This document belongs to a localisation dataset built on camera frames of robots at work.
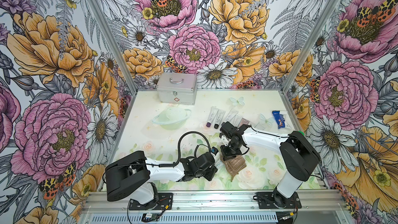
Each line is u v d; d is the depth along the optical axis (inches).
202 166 25.6
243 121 41.1
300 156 18.5
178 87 41.8
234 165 32.8
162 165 19.7
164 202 28.9
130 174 18.9
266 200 28.7
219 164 32.8
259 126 40.1
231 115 41.4
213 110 42.8
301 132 41.2
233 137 26.5
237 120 40.7
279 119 40.0
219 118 40.4
